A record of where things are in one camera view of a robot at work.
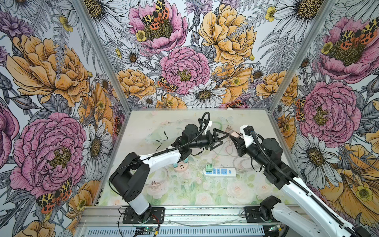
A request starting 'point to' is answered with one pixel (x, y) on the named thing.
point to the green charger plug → (208, 167)
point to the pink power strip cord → (167, 175)
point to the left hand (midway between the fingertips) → (226, 142)
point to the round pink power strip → (182, 167)
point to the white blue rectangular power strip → (220, 172)
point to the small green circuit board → (145, 229)
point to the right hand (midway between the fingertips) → (232, 138)
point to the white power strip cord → (239, 169)
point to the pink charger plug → (235, 134)
